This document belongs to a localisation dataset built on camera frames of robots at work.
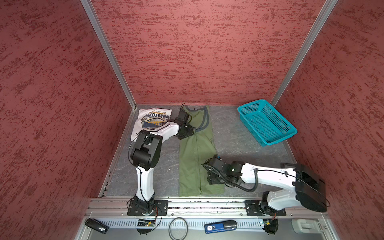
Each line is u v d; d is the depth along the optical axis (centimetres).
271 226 70
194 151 95
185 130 90
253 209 74
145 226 72
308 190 42
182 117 81
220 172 61
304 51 88
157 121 107
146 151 52
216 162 63
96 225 67
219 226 67
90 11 73
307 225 68
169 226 68
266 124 110
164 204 76
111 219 72
